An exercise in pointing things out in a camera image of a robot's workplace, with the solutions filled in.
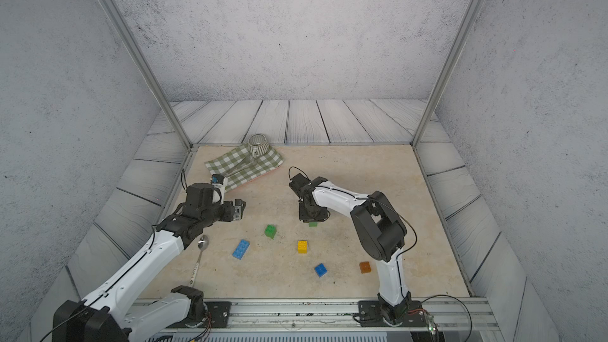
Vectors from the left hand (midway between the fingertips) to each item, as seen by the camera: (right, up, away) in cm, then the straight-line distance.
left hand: (237, 202), depth 83 cm
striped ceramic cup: (0, +22, +29) cm, 37 cm away
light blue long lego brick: (0, -17, +3) cm, 18 cm away
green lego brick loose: (+10, -12, +6) cm, 17 cm away
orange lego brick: (+44, -22, -1) cm, 49 cm away
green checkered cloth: (-8, +12, +28) cm, 32 cm away
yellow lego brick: (+23, -16, +2) cm, 28 cm away
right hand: (+25, -8, +9) cm, 28 cm away
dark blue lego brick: (+29, -23, -2) cm, 37 cm away
